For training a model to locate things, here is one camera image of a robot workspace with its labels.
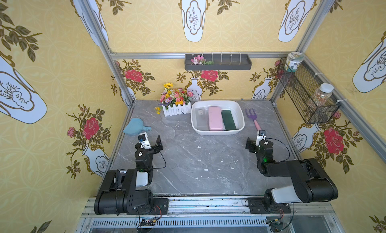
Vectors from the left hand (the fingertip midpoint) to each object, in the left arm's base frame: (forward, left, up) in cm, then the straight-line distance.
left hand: (145, 137), depth 88 cm
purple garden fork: (+22, -73, -10) cm, 77 cm away
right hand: (0, -69, -4) cm, 69 cm away
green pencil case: (+18, -54, -8) cm, 57 cm away
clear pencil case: (+19, -35, -7) cm, 40 cm away
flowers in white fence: (+24, -16, +4) cm, 30 cm away
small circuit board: (-40, -5, -13) cm, 42 cm away
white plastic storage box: (+25, -61, -4) cm, 66 cm away
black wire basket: (+23, -94, +19) cm, 98 cm away
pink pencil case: (+16, -44, -5) cm, 47 cm away
